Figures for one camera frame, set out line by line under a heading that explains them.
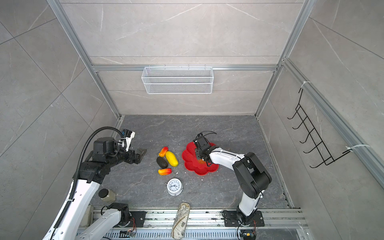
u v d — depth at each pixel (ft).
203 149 2.35
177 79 3.31
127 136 1.98
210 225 2.40
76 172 1.48
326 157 2.00
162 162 2.96
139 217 2.40
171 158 2.97
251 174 1.54
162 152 3.12
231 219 2.39
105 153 1.71
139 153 2.11
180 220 2.30
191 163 3.04
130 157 2.05
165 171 2.87
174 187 2.67
